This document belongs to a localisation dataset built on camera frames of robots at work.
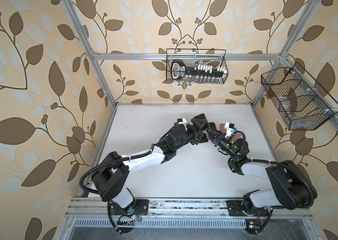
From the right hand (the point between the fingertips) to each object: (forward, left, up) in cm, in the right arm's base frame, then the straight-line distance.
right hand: (206, 130), depth 78 cm
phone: (-3, +2, +9) cm, 10 cm away
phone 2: (+18, -11, -21) cm, 30 cm away
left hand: (-2, +1, +8) cm, 8 cm away
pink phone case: (-3, -15, -1) cm, 15 cm away
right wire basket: (+7, -47, +13) cm, 49 cm away
